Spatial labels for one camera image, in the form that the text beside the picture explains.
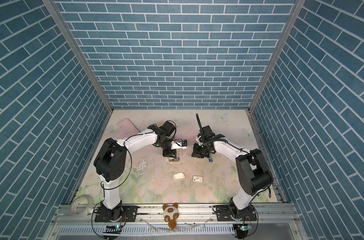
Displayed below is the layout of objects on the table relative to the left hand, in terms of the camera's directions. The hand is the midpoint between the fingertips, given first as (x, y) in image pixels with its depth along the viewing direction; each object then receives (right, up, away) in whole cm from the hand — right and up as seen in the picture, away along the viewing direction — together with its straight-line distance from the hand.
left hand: (175, 153), depth 91 cm
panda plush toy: (0, -25, -20) cm, 32 cm away
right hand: (+10, 0, -2) cm, 10 cm away
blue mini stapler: (+22, -4, 0) cm, 22 cm away
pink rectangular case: (-37, +15, +16) cm, 43 cm away
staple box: (+14, -13, -7) cm, 20 cm away
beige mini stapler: (0, -4, 0) cm, 4 cm away
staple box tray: (+3, -12, -5) cm, 14 cm away
